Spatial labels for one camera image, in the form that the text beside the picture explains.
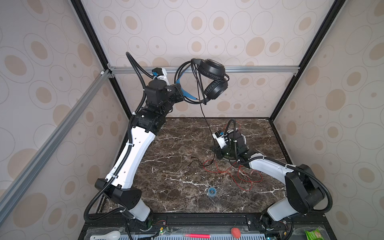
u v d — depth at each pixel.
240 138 0.67
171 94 0.52
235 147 0.67
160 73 0.53
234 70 1.84
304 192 0.44
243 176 0.90
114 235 0.70
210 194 0.83
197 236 0.70
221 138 0.76
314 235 0.69
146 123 0.45
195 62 0.56
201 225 0.73
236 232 0.68
